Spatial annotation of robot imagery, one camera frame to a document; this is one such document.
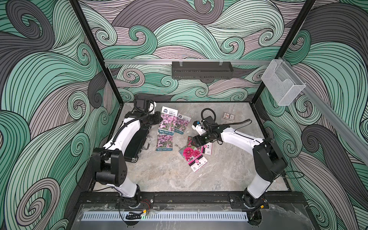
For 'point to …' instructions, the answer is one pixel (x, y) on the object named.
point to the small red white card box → (228, 116)
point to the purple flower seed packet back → (181, 123)
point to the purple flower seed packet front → (165, 142)
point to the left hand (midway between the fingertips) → (162, 117)
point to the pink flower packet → (206, 148)
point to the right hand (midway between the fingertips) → (194, 142)
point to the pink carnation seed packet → (193, 157)
